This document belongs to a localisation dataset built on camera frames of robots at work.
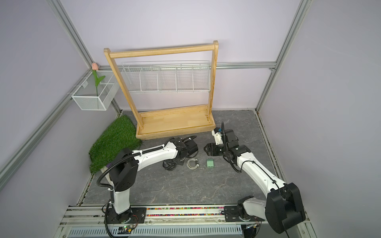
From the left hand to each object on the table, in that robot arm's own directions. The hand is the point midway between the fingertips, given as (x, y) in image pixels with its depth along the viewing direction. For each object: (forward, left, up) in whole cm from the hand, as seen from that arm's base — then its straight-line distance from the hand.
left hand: (173, 160), depth 86 cm
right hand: (+4, -21, +6) cm, 22 cm away
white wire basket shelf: (+54, +2, +21) cm, 58 cm away
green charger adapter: (-2, -22, -4) cm, 22 cm away
